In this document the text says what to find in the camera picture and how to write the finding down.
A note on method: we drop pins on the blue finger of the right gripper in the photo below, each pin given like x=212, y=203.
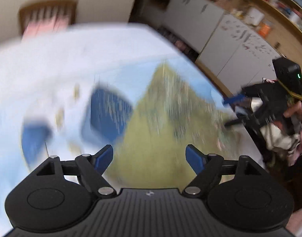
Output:
x=234, y=99

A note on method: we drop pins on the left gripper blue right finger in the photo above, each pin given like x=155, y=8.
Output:
x=195, y=158

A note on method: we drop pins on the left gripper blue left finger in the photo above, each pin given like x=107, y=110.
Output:
x=102, y=159

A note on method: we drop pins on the green embroidered sheer jacket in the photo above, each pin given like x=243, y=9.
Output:
x=167, y=118

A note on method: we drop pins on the pile of white pink clothes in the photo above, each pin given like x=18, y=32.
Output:
x=288, y=147

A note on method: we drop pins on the person's right hand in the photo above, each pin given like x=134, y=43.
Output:
x=294, y=110

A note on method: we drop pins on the pink garment on chair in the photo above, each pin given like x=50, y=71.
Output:
x=52, y=25

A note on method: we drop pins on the wooden chair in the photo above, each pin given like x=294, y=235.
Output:
x=46, y=9

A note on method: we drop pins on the white cabinet wall with doors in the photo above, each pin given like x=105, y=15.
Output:
x=233, y=41

